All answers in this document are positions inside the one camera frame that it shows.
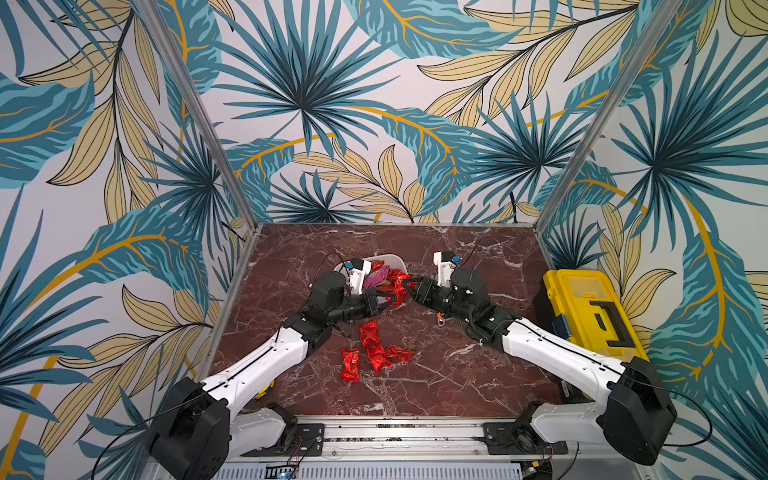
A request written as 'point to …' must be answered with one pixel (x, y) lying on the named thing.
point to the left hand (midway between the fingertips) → (396, 302)
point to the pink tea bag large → (377, 276)
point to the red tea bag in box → (376, 265)
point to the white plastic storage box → (393, 261)
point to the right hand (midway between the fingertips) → (404, 283)
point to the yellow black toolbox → (581, 306)
